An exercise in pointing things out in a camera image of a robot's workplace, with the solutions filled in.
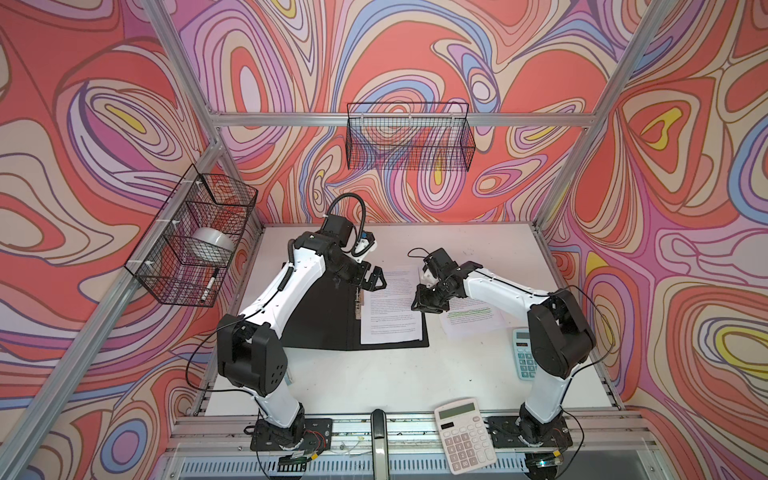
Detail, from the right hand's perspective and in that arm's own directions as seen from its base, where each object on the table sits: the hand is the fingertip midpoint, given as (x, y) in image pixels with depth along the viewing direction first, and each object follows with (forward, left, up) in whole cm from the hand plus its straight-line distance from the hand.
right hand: (419, 313), depth 89 cm
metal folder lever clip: (+6, +19, -4) cm, 20 cm away
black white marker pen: (-2, +53, +21) cm, 57 cm away
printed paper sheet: (+2, +9, -4) cm, 10 cm away
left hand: (+4, +13, +14) cm, 19 cm away
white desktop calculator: (-32, -8, -4) cm, 33 cm away
